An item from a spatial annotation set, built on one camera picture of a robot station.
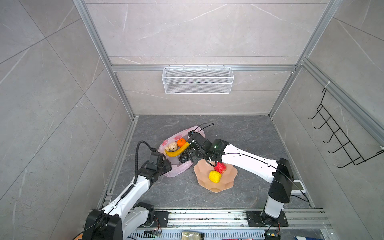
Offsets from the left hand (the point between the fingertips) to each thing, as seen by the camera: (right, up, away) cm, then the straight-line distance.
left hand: (168, 160), depth 86 cm
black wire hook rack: (+81, +10, -22) cm, 84 cm away
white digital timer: (+74, -12, -5) cm, 75 cm away
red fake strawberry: (+31, -3, -1) cm, 31 cm away
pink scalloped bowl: (+20, -6, +1) cm, 21 cm away
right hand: (+15, +7, -6) cm, 18 cm away
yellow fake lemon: (+27, -8, -5) cm, 29 cm away
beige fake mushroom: (+2, +7, +6) cm, 10 cm away
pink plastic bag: (+5, -3, -1) cm, 6 cm away
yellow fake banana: (+4, +3, +9) cm, 10 cm away
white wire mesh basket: (+18, +52, +14) cm, 57 cm away
